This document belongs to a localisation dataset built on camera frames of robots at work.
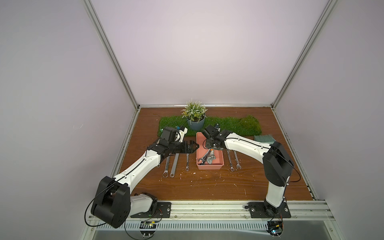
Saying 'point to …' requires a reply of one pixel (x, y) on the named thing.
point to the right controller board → (275, 227)
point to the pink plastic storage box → (201, 151)
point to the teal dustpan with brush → (268, 139)
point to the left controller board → (147, 225)
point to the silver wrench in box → (158, 166)
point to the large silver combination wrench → (172, 173)
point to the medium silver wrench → (165, 174)
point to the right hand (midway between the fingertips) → (210, 141)
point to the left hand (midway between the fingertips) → (194, 146)
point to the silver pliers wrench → (211, 157)
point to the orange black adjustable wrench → (204, 158)
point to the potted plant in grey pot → (194, 112)
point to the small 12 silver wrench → (232, 168)
